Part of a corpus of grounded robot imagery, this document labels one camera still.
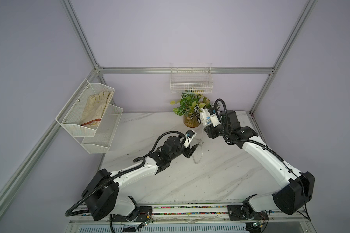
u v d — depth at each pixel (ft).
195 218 2.40
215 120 2.27
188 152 2.27
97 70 2.98
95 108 2.52
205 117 2.45
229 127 1.91
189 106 2.99
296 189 1.31
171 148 1.95
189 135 2.13
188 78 3.14
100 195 1.36
